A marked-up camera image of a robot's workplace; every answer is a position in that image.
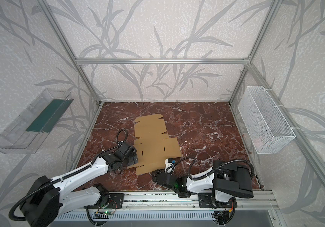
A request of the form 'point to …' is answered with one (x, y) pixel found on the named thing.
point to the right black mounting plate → (205, 201)
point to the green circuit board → (107, 212)
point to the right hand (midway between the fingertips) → (152, 175)
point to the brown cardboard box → (153, 148)
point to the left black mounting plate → (115, 201)
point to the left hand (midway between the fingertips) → (132, 160)
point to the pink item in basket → (258, 142)
